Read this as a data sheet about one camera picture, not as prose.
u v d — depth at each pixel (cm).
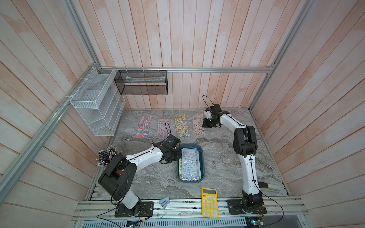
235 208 73
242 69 95
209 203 74
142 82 95
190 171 84
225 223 70
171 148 70
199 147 91
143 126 110
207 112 101
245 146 63
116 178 44
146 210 73
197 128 107
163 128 110
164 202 75
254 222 71
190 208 75
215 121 84
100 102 73
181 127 108
